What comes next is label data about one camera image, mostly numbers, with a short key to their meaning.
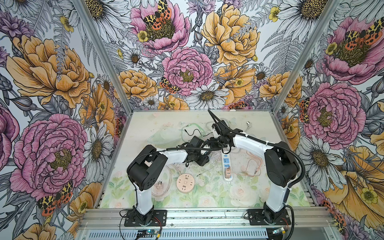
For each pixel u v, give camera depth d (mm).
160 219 738
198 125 1131
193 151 763
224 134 741
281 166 497
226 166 894
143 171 506
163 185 840
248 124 1120
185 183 831
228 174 815
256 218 734
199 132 1086
